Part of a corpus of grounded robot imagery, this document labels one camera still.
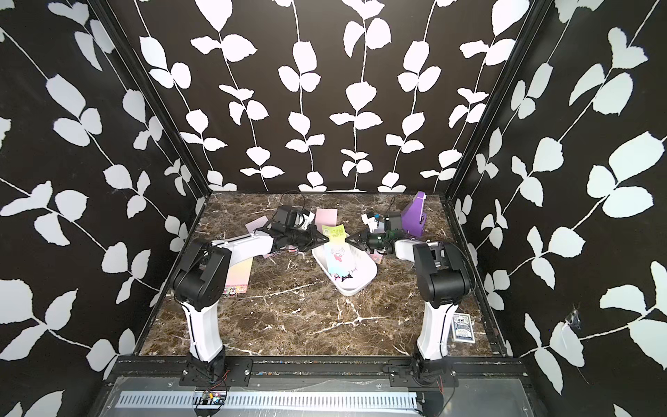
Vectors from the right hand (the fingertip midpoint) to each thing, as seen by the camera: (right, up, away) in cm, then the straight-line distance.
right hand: (345, 237), depth 92 cm
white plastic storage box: (+7, -11, -3) cm, 13 cm away
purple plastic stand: (+27, +7, +6) cm, 28 cm away
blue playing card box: (+37, -28, -12) cm, 48 cm away
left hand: (-5, 0, -1) cm, 5 cm away
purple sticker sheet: (-38, +4, +18) cm, 42 cm away
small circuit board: (-37, -42, -22) cm, 61 cm away
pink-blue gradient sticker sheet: (+11, -7, +1) cm, 13 cm away
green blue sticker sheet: (-2, -7, -3) cm, 8 cm away
